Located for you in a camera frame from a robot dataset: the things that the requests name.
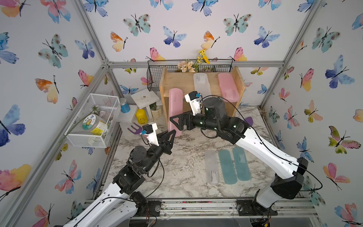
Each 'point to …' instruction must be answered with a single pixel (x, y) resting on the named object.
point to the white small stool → (144, 98)
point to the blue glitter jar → (125, 107)
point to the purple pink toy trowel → (249, 120)
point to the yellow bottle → (142, 116)
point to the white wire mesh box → (106, 107)
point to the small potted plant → (156, 110)
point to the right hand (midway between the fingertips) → (177, 115)
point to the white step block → (125, 119)
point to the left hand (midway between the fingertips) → (174, 131)
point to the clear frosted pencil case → (211, 167)
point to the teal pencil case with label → (241, 164)
